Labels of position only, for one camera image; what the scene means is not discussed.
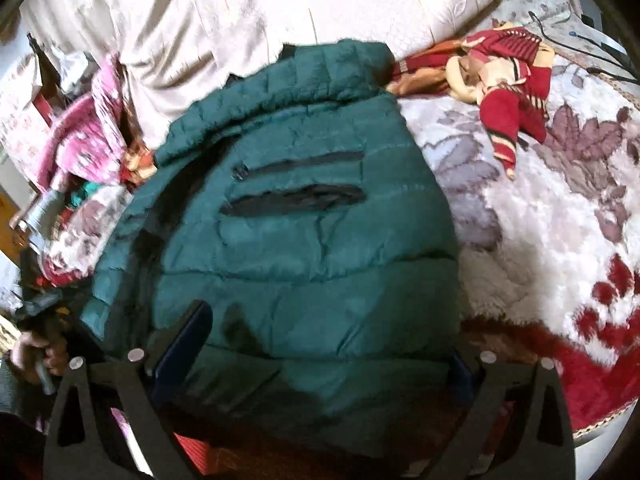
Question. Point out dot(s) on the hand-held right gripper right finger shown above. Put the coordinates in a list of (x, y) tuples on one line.
[(462, 382)]

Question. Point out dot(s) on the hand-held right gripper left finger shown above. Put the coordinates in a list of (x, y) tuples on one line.
[(185, 345)]

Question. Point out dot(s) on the green puffer jacket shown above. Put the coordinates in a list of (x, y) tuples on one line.
[(300, 235)]

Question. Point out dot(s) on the person's left hand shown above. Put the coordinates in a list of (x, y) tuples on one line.
[(40, 357)]

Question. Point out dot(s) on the green cloth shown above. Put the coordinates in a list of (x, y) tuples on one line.
[(84, 195)]

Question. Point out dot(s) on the pink penguin print cloth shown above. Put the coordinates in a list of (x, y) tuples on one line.
[(85, 145)]

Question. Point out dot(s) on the floral plush blanket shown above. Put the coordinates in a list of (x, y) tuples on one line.
[(550, 220)]

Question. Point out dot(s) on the red knitted sweater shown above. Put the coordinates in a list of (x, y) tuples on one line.
[(505, 105)]

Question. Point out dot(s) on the beige patterned quilt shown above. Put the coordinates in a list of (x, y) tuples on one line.
[(225, 20)]

